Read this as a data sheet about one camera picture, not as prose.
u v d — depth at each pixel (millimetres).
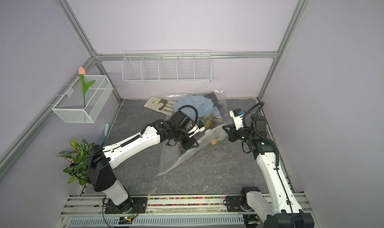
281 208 387
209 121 983
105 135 1026
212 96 1152
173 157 896
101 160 467
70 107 773
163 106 1159
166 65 1026
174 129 607
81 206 754
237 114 632
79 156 629
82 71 789
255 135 563
